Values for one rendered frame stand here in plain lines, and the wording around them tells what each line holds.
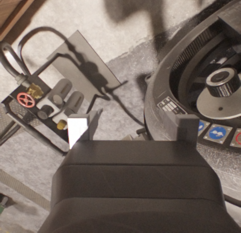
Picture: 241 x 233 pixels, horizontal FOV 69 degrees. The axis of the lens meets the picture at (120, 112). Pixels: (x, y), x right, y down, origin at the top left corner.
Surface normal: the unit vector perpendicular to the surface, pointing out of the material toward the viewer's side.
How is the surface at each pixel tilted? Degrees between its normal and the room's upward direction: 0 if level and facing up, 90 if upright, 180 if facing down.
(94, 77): 0
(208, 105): 90
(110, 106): 0
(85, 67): 0
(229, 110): 90
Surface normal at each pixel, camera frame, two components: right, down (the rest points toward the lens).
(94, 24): -0.14, 0.62
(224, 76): -0.60, -0.67
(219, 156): -0.74, -0.44
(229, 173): -0.83, -0.09
